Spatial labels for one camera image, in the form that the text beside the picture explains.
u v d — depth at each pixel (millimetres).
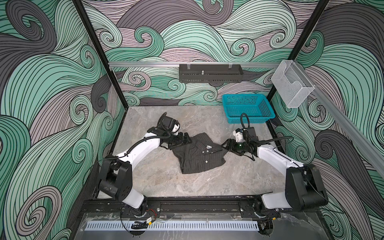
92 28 796
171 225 698
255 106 1190
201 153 898
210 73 941
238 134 833
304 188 423
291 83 796
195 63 928
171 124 698
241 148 749
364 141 534
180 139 744
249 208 731
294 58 901
